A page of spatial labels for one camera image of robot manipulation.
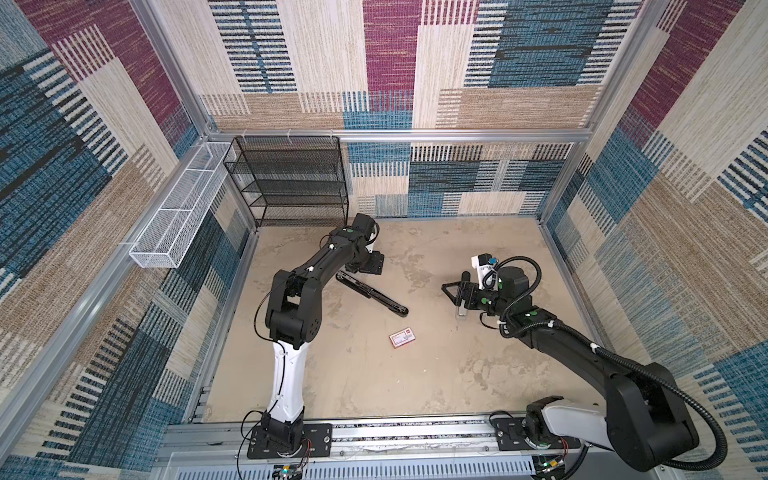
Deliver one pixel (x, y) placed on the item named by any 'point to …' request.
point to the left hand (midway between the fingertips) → (372, 263)
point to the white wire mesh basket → (163, 241)
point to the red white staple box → (402, 337)
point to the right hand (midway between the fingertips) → (450, 291)
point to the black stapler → (373, 293)
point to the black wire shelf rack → (293, 181)
